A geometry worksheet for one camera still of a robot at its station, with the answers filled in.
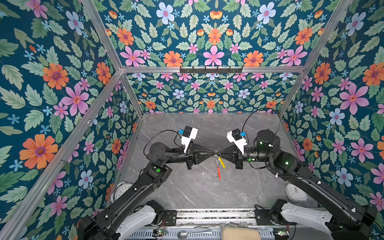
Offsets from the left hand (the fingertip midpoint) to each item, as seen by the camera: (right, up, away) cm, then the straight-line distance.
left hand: (214, 156), depth 50 cm
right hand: (+3, 0, +9) cm, 9 cm away
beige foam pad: (+13, -38, +16) cm, 44 cm away
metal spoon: (-13, -39, +17) cm, 45 cm away
